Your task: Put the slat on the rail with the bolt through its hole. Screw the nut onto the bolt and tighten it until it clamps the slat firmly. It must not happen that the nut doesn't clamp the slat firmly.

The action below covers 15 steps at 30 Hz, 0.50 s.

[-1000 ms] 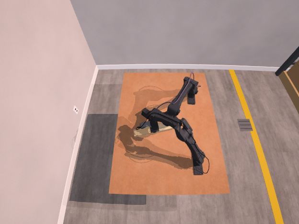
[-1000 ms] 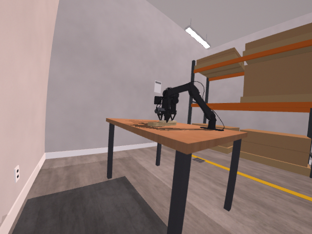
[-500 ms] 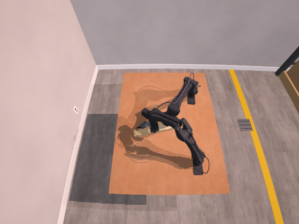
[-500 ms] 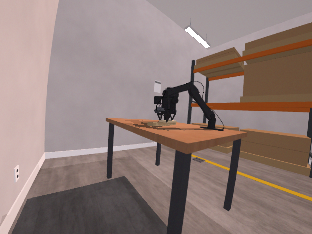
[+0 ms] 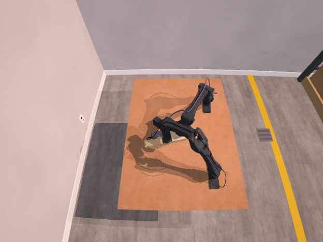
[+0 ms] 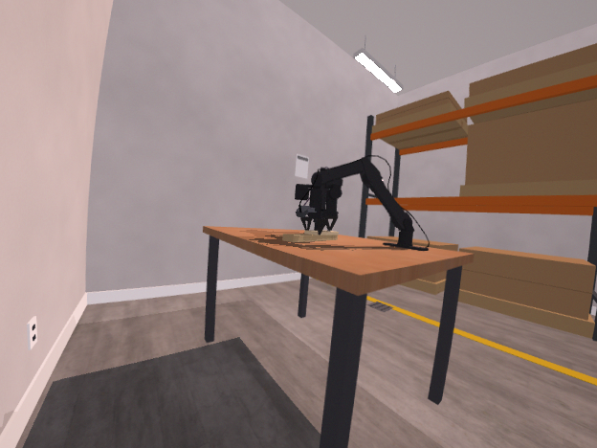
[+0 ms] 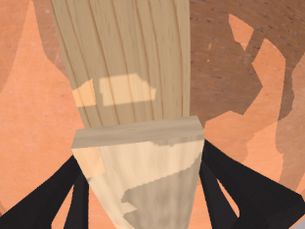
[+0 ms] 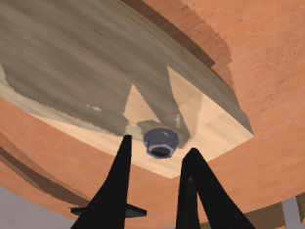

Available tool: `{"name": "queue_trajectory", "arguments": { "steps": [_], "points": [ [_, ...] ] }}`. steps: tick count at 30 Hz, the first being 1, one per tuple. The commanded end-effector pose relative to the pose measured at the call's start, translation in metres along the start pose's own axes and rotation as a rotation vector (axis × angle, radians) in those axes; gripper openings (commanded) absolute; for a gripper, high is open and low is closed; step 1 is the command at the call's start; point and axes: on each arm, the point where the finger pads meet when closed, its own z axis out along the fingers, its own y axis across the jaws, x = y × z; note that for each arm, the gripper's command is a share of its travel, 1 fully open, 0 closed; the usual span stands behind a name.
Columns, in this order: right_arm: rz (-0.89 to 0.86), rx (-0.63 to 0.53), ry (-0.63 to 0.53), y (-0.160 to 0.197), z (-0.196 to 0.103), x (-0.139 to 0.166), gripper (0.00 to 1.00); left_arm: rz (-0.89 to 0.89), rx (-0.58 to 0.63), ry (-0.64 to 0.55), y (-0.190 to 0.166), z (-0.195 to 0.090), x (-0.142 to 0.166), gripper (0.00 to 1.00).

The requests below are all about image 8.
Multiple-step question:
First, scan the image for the dark grey hex nut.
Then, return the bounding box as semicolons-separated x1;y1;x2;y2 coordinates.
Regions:
143;128;179;160

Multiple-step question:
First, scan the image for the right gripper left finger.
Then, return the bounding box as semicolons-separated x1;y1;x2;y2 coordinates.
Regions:
70;134;132;229

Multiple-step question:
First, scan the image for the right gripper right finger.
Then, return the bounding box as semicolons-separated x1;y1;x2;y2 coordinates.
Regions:
175;148;255;229

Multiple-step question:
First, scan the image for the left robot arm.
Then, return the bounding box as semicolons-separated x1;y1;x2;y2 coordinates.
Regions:
70;204;147;218

